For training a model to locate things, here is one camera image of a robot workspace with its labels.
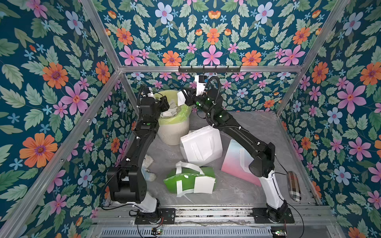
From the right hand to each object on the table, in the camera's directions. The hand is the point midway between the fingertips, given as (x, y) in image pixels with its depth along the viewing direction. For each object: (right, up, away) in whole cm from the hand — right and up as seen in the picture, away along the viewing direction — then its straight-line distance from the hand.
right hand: (188, 83), depth 71 cm
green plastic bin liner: (-3, -16, +7) cm, 18 cm away
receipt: (+8, -48, -5) cm, 48 cm away
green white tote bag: (-3, -45, -5) cm, 46 cm away
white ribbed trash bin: (-12, -26, +19) cm, 34 cm away
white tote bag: (+6, -32, +10) cm, 35 cm away
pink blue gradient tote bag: (+25, -40, +7) cm, 48 cm away
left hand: (-15, -5, +8) cm, 17 cm away
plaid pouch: (+58, -54, +9) cm, 80 cm away
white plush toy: (-24, -50, +13) cm, 57 cm away
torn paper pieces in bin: (-12, -12, +17) cm, 24 cm away
